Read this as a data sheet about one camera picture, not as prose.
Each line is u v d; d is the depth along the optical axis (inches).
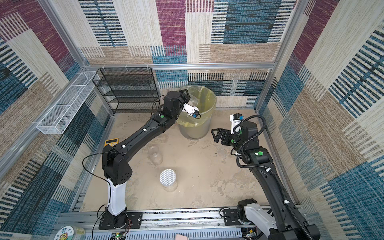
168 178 29.4
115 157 21.0
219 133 25.1
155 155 33.9
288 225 15.0
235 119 25.3
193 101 31.6
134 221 28.8
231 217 28.7
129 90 43.0
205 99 38.0
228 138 25.2
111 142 40.2
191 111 29.9
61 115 28.7
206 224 28.7
